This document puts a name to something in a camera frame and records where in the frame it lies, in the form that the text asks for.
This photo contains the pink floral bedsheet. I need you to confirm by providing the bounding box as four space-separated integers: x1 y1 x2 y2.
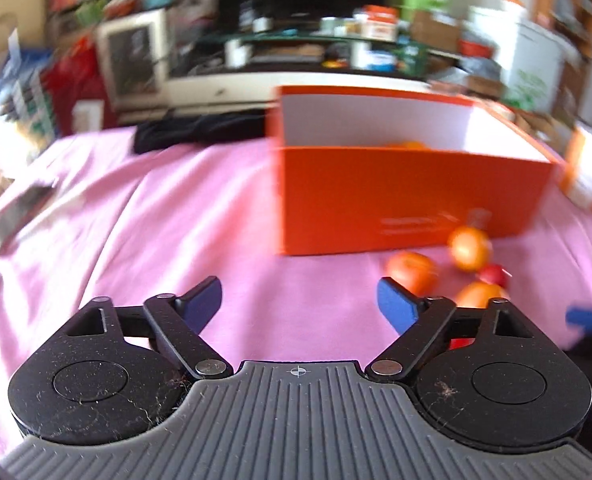
0 125 592 461

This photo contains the red basin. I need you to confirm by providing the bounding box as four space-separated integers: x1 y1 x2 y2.
458 39 494 60

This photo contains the orange persimmon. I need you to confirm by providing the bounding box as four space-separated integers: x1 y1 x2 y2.
386 251 440 297

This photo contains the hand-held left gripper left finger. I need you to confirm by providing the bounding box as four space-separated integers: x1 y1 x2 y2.
63 276 235 382

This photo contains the orange and white packet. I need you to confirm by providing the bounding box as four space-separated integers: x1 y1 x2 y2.
362 5 400 42

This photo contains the white television stand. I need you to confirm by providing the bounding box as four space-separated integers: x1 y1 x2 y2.
165 30 429 112

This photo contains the black cloth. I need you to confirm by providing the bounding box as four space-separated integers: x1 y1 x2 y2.
133 112 273 157

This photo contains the white storage container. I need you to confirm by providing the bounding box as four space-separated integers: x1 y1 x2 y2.
500 19 568 112

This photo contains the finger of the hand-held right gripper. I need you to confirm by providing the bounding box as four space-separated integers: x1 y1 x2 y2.
565 304 592 337

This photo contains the white glass door cabinet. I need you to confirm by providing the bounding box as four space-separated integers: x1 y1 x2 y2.
95 9 173 112

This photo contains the brown cardboard box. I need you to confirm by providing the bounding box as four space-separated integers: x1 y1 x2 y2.
410 10 463 54

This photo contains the red bag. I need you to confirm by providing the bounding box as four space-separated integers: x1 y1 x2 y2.
40 40 108 137

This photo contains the small red apple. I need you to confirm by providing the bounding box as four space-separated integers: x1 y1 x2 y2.
478 263 512 289

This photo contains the orange cardboard box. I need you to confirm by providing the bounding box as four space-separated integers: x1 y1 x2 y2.
265 85 564 257

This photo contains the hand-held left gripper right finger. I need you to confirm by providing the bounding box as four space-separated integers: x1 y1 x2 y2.
365 276 541 384

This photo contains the blue and white packet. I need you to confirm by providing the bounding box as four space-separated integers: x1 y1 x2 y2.
363 50 397 72

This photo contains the shopping trolley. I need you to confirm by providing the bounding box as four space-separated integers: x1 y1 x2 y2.
0 47 58 163

